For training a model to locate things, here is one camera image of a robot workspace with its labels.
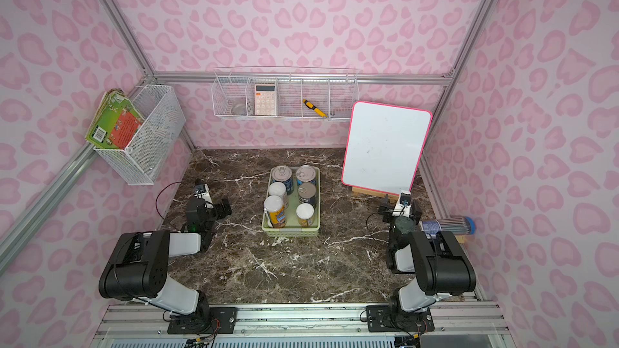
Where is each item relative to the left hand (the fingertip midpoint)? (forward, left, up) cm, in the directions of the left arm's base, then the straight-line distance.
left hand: (212, 195), depth 94 cm
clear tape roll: (+27, -10, +21) cm, 36 cm away
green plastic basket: (-11, -31, -7) cm, 34 cm away
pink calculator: (+30, -21, +23) cm, 43 cm away
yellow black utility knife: (+28, -41, +19) cm, 54 cm away
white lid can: (-7, -36, -1) cm, 37 cm away
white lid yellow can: (-10, -27, +5) cm, 29 cm away
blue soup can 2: (+8, -36, +4) cm, 37 cm away
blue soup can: (+8, -28, +4) cm, 29 cm away
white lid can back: (0, -27, +5) cm, 27 cm away
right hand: (-3, -71, +5) cm, 72 cm away
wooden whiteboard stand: (+1, -72, -3) cm, 73 cm away
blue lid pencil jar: (-12, -92, -3) cm, 93 cm away
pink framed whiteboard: (+11, -66, +15) cm, 69 cm away
